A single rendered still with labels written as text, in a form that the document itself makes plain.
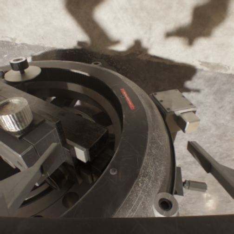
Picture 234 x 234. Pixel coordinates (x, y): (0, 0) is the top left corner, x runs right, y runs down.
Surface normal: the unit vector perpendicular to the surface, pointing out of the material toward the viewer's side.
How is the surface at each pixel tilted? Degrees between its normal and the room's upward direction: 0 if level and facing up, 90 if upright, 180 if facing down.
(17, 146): 90
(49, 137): 65
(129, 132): 90
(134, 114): 90
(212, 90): 0
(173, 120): 23
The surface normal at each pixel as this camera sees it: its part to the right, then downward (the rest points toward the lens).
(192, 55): -0.11, 0.64
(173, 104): 0.00, -0.77
